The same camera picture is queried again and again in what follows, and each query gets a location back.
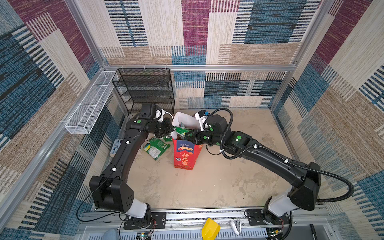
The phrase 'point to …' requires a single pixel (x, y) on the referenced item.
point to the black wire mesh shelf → (139, 86)
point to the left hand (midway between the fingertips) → (176, 125)
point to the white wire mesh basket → (81, 121)
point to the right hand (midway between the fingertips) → (187, 138)
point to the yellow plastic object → (210, 230)
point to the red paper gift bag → (186, 154)
